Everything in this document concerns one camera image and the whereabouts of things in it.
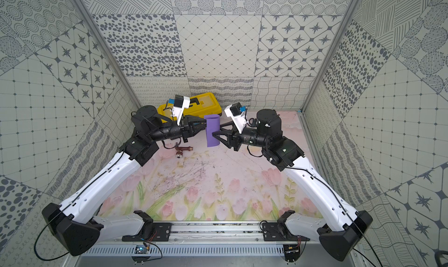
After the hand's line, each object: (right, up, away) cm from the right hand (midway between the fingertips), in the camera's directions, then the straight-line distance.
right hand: (217, 132), depth 61 cm
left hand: (-3, +5, -3) cm, 7 cm away
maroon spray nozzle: (-24, -13, +36) cm, 45 cm away
